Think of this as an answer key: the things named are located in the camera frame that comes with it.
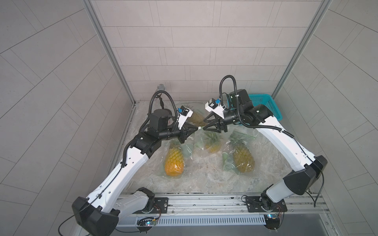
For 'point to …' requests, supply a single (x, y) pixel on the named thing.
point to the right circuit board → (272, 221)
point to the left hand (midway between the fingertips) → (198, 128)
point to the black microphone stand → (161, 102)
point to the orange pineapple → (213, 141)
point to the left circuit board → (145, 223)
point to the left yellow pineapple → (174, 161)
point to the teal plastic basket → (268, 102)
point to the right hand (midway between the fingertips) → (206, 124)
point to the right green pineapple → (243, 158)
